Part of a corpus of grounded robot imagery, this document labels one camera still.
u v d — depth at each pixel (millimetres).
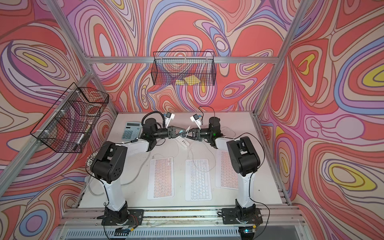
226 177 863
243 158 547
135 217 726
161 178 863
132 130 1054
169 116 804
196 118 819
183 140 1010
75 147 699
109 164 515
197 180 847
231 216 733
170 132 781
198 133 791
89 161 734
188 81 908
